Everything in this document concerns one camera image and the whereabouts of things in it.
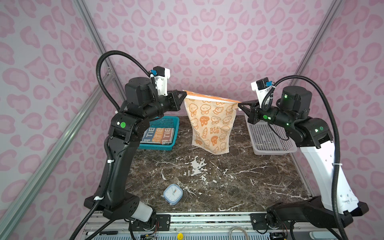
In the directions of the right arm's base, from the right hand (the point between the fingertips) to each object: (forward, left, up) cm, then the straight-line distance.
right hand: (241, 102), depth 57 cm
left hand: (+1, +21, +5) cm, 22 cm away
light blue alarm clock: (-21, +30, -46) cm, 59 cm away
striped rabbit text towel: (+17, +46, -45) cm, 66 cm away
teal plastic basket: (+28, +44, -43) cm, 68 cm away
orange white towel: (+4, +10, -15) cm, 19 cm away
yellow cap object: (-40, +24, -39) cm, 61 cm away
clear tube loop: (-38, +2, -46) cm, 60 cm away
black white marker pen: (-39, +61, -46) cm, 86 cm away
